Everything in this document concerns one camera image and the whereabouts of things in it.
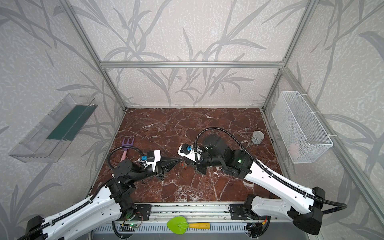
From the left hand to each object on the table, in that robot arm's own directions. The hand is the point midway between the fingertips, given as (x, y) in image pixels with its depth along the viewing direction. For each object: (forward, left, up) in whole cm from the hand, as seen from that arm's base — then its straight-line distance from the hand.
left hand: (180, 157), depth 59 cm
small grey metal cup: (+26, -45, -26) cm, 59 cm away
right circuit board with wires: (-22, -35, -34) cm, 54 cm away
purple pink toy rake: (+19, +41, -32) cm, 55 cm away
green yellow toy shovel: (-21, +2, -29) cm, 35 cm away
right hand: (+3, -2, -3) cm, 5 cm away
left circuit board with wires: (-21, +24, -31) cm, 44 cm away
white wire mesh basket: (+7, -51, +4) cm, 52 cm away
